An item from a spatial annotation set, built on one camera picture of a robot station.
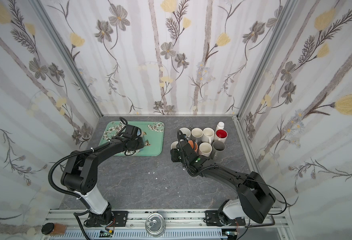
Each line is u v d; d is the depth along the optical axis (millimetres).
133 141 820
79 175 474
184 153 620
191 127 1143
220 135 1039
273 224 722
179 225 732
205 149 940
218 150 883
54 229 649
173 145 929
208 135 1020
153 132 1110
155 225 637
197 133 1009
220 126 1037
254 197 424
